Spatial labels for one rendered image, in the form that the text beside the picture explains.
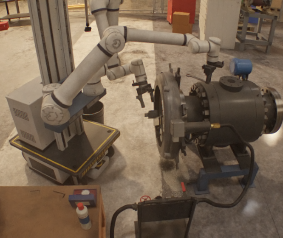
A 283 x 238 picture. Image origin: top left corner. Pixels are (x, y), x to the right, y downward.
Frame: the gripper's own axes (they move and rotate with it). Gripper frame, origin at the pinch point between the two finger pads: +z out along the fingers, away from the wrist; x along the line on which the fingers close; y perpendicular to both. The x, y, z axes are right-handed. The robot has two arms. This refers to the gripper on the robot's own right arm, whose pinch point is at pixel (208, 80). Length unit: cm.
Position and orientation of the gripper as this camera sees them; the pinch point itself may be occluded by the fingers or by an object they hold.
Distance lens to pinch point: 192.6
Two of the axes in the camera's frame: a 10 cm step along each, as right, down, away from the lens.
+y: -8.0, -3.9, 4.5
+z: -0.1, 7.7, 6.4
